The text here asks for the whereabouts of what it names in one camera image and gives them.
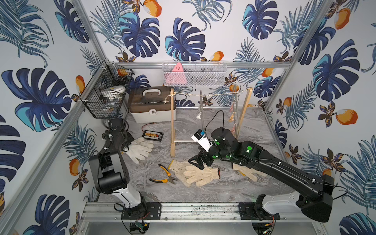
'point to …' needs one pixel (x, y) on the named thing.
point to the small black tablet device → (152, 135)
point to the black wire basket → (107, 75)
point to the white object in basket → (113, 92)
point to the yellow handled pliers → (170, 179)
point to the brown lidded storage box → (149, 104)
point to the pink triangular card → (177, 76)
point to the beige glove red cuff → (200, 177)
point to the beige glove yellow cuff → (177, 168)
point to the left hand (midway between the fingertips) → (125, 139)
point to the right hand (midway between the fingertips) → (194, 152)
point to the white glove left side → (139, 149)
